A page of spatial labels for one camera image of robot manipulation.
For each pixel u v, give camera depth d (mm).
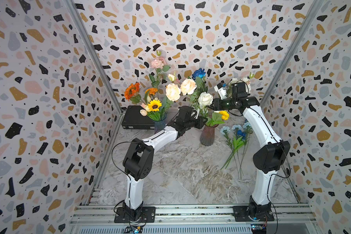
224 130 1061
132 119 1065
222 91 767
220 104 745
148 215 733
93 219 735
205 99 746
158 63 816
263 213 675
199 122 787
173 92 629
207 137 948
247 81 799
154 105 802
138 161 509
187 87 645
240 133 1038
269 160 524
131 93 708
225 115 806
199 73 740
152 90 834
